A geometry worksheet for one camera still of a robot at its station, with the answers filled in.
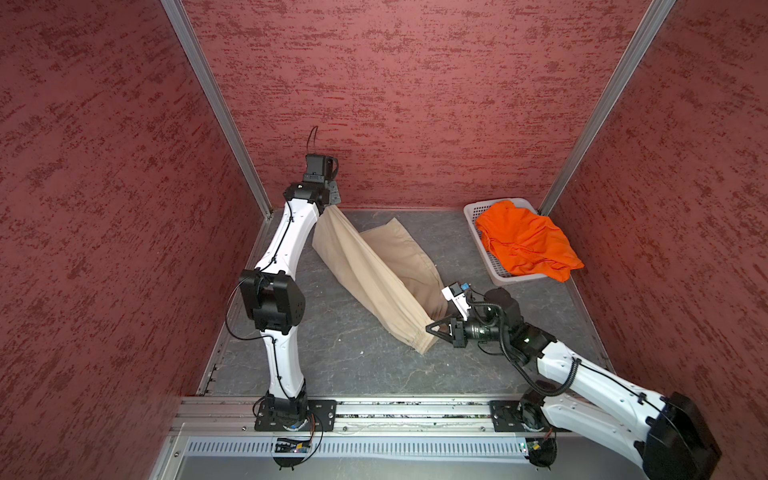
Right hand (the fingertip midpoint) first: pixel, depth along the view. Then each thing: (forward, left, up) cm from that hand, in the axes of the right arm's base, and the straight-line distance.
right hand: (427, 338), depth 72 cm
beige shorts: (+17, +9, +5) cm, 20 cm away
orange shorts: (+37, -41, -10) cm, 56 cm away
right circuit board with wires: (-23, -28, -17) cm, 39 cm away
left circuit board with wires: (-19, +35, -17) cm, 44 cm away
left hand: (+41, +28, +11) cm, 51 cm away
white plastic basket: (+25, -27, -10) cm, 38 cm away
